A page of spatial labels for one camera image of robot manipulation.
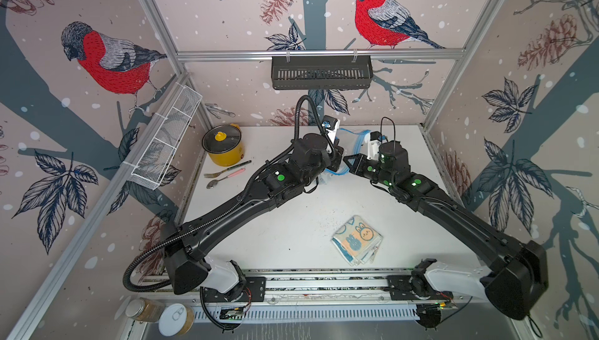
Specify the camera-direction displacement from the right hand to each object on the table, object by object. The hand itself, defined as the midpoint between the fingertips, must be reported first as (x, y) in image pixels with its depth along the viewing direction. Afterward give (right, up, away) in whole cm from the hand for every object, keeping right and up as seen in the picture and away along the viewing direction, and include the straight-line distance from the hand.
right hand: (343, 155), depth 76 cm
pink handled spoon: (-54, -14, +24) cm, 61 cm away
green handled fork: (-54, -10, +25) cm, 60 cm away
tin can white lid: (-51, -46, -11) cm, 69 cm away
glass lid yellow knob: (-50, +6, +25) cm, 56 cm away
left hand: (-2, +6, -10) cm, 12 cm away
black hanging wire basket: (-6, +37, +28) cm, 47 cm away
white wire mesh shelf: (-69, 0, +10) cm, 70 cm away
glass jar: (-57, -42, -13) cm, 72 cm away
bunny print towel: (+6, -31, +6) cm, 32 cm away
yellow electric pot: (-48, -3, +28) cm, 56 cm away
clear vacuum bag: (+3, +4, -2) cm, 5 cm away
